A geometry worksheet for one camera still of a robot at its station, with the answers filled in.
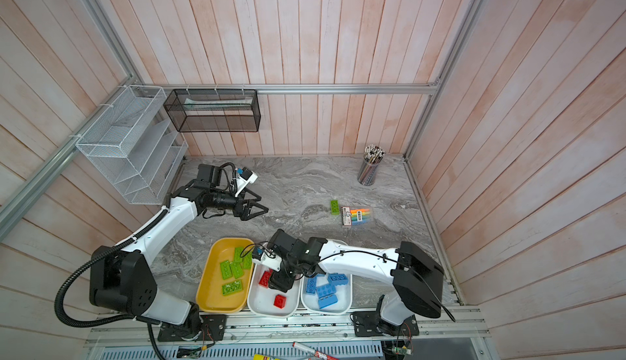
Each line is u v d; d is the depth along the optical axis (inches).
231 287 31.5
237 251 34.7
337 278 31.4
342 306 30.3
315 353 27.0
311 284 31.0
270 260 26.5
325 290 31.2
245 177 28.2
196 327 26.1
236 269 33.6
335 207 39.6
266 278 32.4
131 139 28.4
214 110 41.0
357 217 38.5
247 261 33.8
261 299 30.8
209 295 31.3
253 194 32.0
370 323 28.7
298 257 23.2
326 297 30.5
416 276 16.7
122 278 16.7
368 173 40.9
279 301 30.2
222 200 27.5
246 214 27.7
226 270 33.2
